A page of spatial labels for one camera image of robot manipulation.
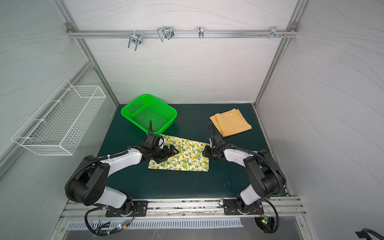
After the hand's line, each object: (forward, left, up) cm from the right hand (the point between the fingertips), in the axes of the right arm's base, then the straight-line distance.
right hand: (207, 150), depth 93 cm
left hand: (-5, +19, +4) cm, 20 cm away
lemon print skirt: (-6, +10, 0) cm, 12 cm away
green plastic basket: (+29, +54, +1) cm, 61 cm away
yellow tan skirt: (+23, -17, 0) cm, 29 cm away
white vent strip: (-39, +20, -1) cm, 44 cm away
